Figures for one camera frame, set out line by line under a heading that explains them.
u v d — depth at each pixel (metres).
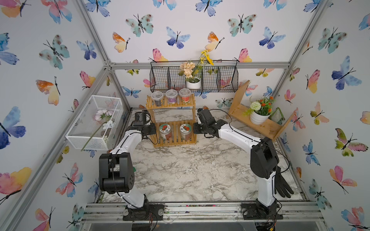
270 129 0.99
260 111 0.93
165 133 0.93
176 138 1.00
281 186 0.81
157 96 0.81
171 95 0.81
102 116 0.74
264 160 0.51
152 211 0.73
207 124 0.71
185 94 0.83
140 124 0.72
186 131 0.93
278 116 1.10
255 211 0.72
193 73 0.86
